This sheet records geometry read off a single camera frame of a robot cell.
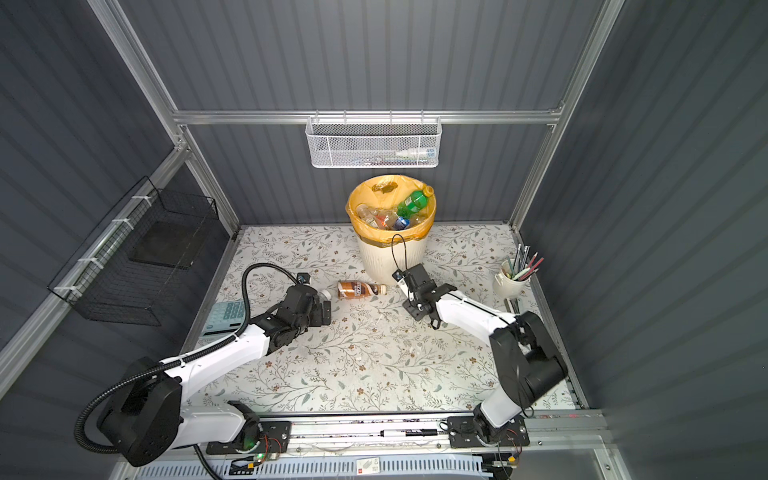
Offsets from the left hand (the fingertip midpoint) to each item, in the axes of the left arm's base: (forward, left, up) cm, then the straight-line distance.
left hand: (314, 305), depth 88 cm
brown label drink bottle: (+7, -11, -3) cm, 14 cm away
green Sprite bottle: (+24, -31, +18) cm, 43 cm away
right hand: (+2, -34, -2) cm, 34 cm away
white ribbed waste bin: (+11, -20, +6) cm, 24 cm away
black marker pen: (-33, -25, -8) cm, 42 cm away
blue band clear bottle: (+25, -28, +8) cm, 38 cm away
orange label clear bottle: (+25, -20, +12) cm, 34 cm away
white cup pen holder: (+4, -61, -1) cm, 61 cm away
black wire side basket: (+3, +41, +20) cm, 46 cm away
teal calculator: (+2, +29, -7) cm, 30 cm away
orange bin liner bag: (+32, -19, +16) cm, 41 cm away
